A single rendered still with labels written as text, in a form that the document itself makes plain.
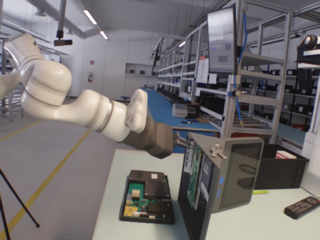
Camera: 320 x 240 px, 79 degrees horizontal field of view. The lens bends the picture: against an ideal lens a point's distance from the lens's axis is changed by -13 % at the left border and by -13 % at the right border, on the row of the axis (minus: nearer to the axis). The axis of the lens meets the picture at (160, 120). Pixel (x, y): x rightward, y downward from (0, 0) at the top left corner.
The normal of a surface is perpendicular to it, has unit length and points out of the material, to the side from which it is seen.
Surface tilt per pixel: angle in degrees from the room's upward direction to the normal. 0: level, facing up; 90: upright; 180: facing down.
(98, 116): 93
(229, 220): 0
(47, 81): 95
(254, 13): 90
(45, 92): 98
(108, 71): 90
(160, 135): 52
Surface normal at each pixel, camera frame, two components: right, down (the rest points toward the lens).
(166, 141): 0.65, -0.43
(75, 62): 0.11, 0.18
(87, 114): 0.30, 0.37
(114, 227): 0.11, -0.98
